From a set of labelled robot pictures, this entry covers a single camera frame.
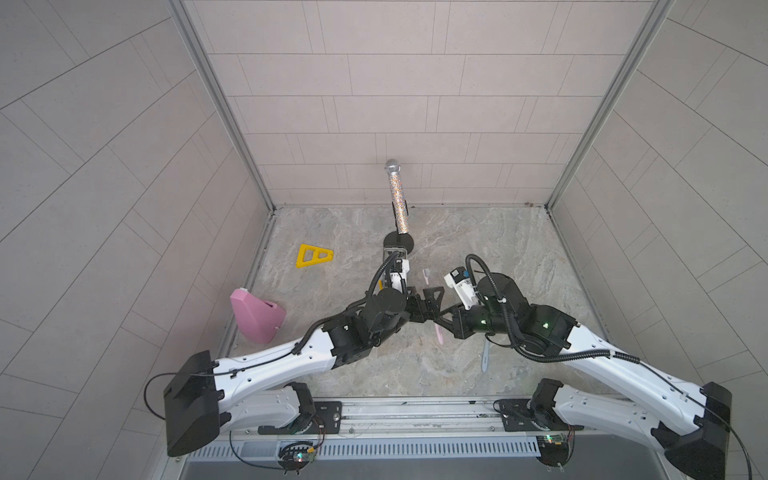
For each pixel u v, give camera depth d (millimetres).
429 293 606
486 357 805
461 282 624
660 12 707
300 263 987
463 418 725
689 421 386
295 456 654
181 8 702
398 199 885
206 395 399
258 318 758
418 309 601
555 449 678
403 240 1045
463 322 592
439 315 635
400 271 631
